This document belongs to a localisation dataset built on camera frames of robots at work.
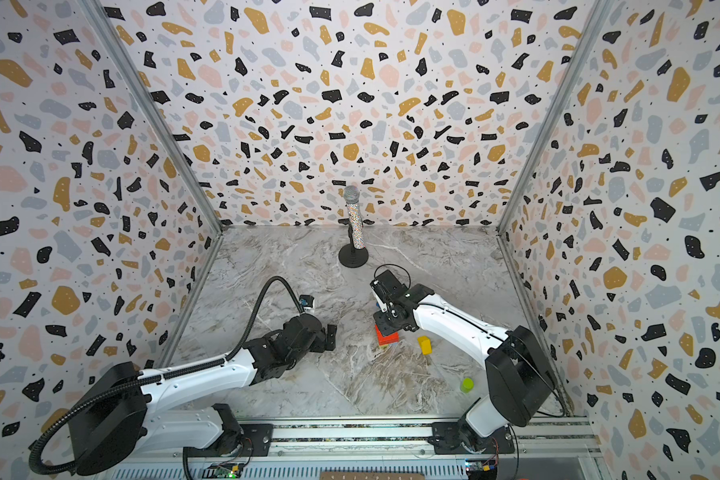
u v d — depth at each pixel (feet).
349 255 3.69
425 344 2.94
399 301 2.02
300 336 2.05
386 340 2.95
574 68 2.62
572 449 2.45
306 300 2.45
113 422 1.33
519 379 1.42
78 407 1.44
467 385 2.66
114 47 2.41
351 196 2.85
